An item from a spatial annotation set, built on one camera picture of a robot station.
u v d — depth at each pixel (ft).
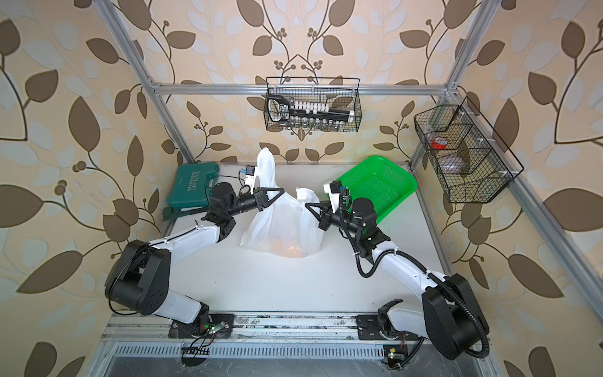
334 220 2.23
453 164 2.52
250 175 2.37
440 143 2.65
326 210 2.24
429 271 1.49
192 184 3.51
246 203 2.37
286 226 2.64
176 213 3.38
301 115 2.84
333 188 2.16
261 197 2.32
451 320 1.33
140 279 1.46
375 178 3.75
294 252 2.77
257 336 2.42
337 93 2.99
